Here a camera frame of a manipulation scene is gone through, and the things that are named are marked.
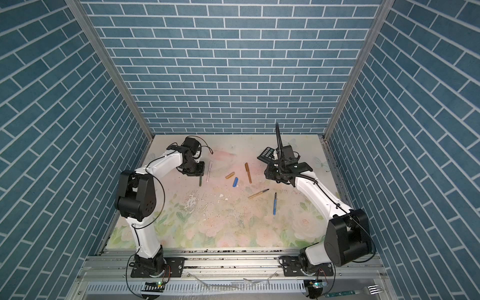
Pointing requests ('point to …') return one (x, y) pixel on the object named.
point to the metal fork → (371, 289)
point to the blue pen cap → (235, 182)
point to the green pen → (200, 180)
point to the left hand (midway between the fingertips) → (202, 172)
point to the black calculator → (267, 155)
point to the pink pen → (210, 167)
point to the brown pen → (247, 169)
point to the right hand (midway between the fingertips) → (266, 170)
